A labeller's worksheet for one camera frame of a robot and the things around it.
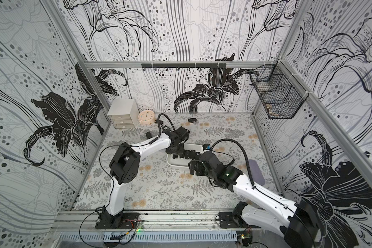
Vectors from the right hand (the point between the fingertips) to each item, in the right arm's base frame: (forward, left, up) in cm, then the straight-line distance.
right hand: (197, 163), depth 79 cm
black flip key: (+12, +6, -11) cm, 17 cm away
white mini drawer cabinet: (+36, +49, +1) cm, 61 cm away
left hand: (+12, +12, -10) cm, 20 cm away
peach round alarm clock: (+41, +37, -9) cm, 57 cm away
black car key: (+12, +3, -12) cm, 17 cm away
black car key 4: (+26, +33, -10) cm, 44 cm away
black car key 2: (+11, 0, -12) cm, 16 cm away
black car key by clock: (+39, +30, -10) cm, 50 cm away
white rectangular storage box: (+6, +9, -11) cm, 15 cm away
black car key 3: (+41, +3, -12) cm, 43 cm away
